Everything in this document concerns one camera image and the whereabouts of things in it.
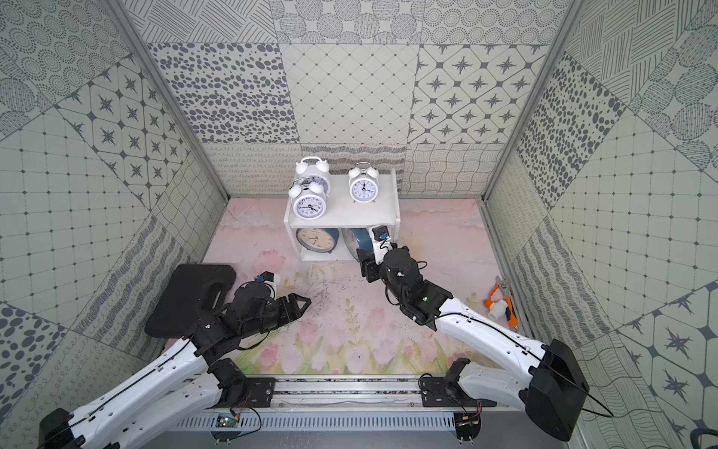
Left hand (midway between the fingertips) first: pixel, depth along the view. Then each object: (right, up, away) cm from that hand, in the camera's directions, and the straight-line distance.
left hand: (309, 308), depth 75 cm
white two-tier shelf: (+4, +13, +8) cm, 16 cm away
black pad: (-39, +2, +12) cm, 41 cm away
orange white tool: (+59, -3, +13) cm, 60 cm away
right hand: (+17, +16, +2) cm, 23 cm away
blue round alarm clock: (+2, +19, +5) cm, 19 cm away
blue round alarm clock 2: (+13, +19, -1) cm, 23 cm away
